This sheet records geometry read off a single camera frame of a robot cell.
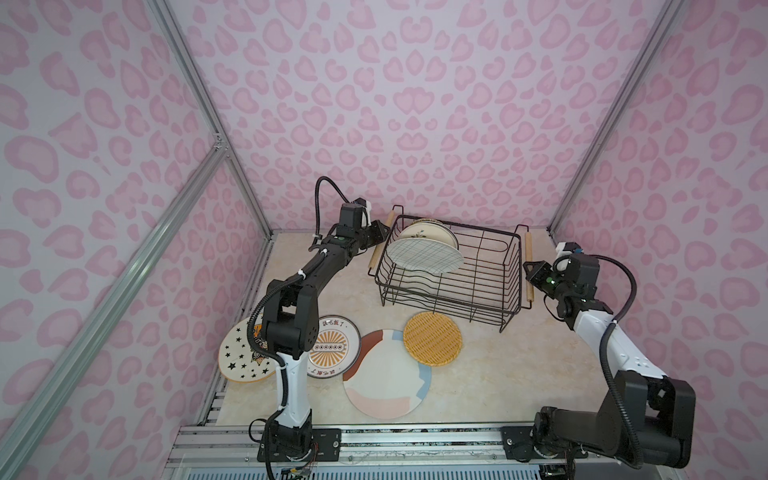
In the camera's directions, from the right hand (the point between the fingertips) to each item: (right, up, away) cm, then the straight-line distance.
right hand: (526, 261), depth 84 cm
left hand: (-37, +11, +10) cm, 40 cm away
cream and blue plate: (-26, +10, +14) cm, 32 cm away
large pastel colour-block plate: (-41, -33, 0) cm, 53 cm away
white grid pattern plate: (-26, +2, +12) cm, 29 cm away
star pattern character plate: (-82, -29, +2) cm, 87 cm away
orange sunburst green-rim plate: (-54, -26, +5) cm, 60 cm away
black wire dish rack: (-8, -5, +22) cm, 24 cm away
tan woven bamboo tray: (-26, -24, +7) cm, 35 cm away
